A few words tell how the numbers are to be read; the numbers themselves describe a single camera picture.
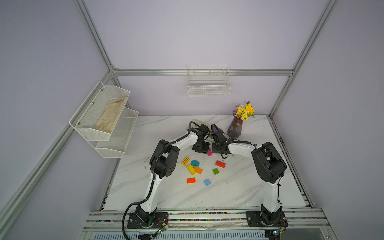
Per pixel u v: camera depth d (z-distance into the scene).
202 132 0.84
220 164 0.93
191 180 0.88
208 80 0.95
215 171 0.91
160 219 0.73
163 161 0.57
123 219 0.72
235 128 1.00
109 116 0.79
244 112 0.89
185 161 0.94
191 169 0.90
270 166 0.53
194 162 0.94
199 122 1.15
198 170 0.91
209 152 0.96
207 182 0.87
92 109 0.72
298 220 0.75
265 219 0.65
